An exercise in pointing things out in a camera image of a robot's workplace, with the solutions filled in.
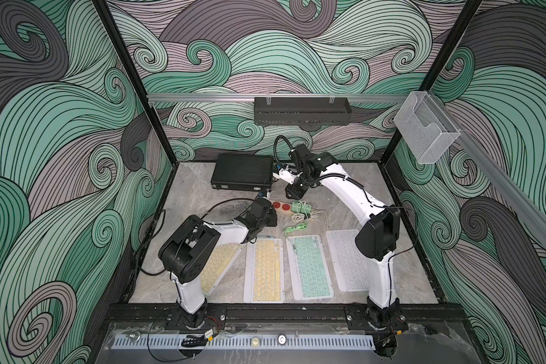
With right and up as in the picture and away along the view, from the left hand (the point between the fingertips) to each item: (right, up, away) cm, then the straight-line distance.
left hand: (274, 210), depth 94 cm
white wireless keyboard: (+28, -18, -9) cm, 35 cm away
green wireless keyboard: (+13, -22, -10) cm, 28 cm away
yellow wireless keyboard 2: (-4, -24, -12) cm, 27 cm away
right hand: (+5, +8, -7) cm, 12 cm away
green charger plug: (+9, +2, -2) cm, 10 cm away
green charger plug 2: (+14, +1, -1) cm, 14 cm away
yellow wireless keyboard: (-21, -18, -8) cm, 29 cm away
